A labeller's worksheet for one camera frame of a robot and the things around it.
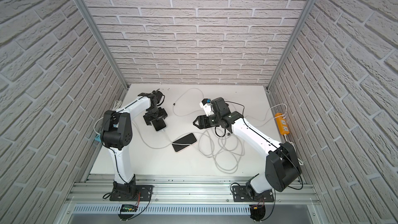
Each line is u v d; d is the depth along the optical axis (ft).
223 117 2.05
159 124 3.17
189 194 2.48
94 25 2.80
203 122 2.29
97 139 2.95
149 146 2.94
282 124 3.27
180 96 3.82
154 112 2.73
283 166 1.38
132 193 2.19
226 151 2.87
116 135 1.78
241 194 2.40
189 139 3.00
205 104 2.43
